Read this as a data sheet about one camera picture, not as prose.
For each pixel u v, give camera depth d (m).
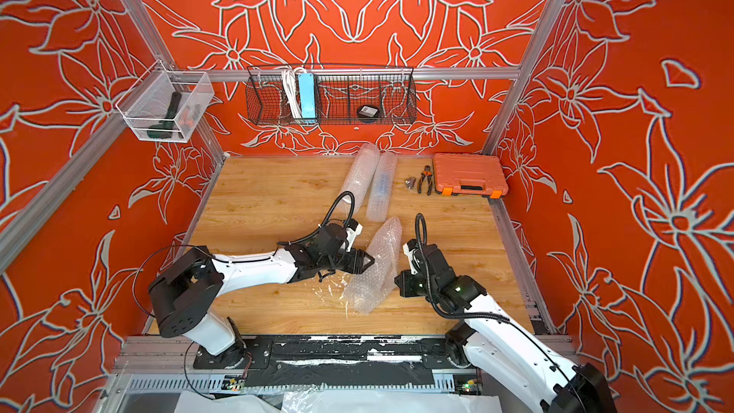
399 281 0.78
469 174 1.10
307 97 0.90
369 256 0.79
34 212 0.53
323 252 0.66
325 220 0.67
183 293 0.44
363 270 0.76
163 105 0.91
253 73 0.92
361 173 1.03
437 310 0.58
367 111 0.96
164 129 0.79
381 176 1.07
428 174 1.13
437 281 0.61
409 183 1.09
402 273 0.76
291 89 0.88
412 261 0.67
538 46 0.85
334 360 0.73
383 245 0.85
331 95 1.00
